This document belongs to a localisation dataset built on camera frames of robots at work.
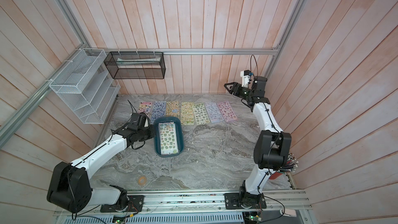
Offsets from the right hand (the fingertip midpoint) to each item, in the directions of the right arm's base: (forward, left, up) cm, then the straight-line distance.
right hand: (226, 85), depth 86 cm
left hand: (-22, +40, -17) cm, 49 cm away
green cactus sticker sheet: (-22, +34, -22) cm, 46 cm away
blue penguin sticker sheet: (+3, +45, -27) cm, 53 cm away
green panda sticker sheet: (+1, +24, -28) cm, 37 cm away
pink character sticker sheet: (+4, -5, -29) cm, 29 cm away
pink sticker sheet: (+5, +55, -26) cm, 61 cm away
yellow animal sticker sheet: (+4, +35, -27) cm, 45 cm away
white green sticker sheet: (0, +14, -28) cm, 31 cm away
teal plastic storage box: (-28, +39, -20) cm, 52 cm away
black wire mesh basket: (+23, +59, -2) cm, 63 cm away
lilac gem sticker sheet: (+3, +5, -29) cm, 29 cm away
